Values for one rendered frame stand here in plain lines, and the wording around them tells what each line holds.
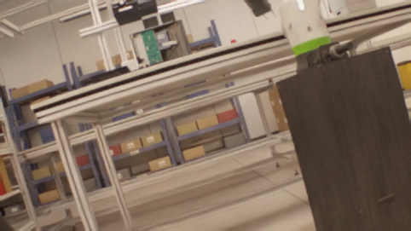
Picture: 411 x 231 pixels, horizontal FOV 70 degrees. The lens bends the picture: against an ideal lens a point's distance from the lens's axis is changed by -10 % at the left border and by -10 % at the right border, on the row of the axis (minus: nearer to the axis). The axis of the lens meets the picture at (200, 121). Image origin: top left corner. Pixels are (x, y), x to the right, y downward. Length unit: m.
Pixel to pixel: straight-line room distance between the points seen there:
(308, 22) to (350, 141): 0.39
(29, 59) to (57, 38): 0.62
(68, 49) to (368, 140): 5.49
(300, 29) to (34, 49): 5.53
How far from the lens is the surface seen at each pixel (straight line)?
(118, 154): 5.13
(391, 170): 0.97
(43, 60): 6.09
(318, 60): 0.99
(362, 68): 0.92
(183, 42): 1.49
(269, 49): 1.34
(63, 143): 1.40
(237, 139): 5.17
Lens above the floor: 0.77
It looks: 1 degrees down
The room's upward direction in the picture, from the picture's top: 17 degrees counter-clockwise
